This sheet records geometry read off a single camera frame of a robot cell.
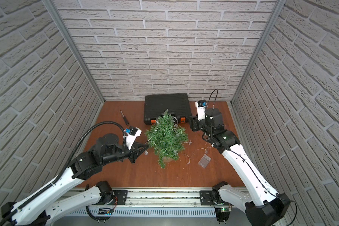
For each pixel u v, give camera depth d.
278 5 0.69
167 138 0.63
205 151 0.90
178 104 1.13
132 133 0.54
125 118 1.09
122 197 0.73
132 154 0.56
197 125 0.62
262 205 0.37
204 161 0.86
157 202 0.73
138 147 0.58
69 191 0.46
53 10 0.71
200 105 0.60
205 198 0.74
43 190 0.41
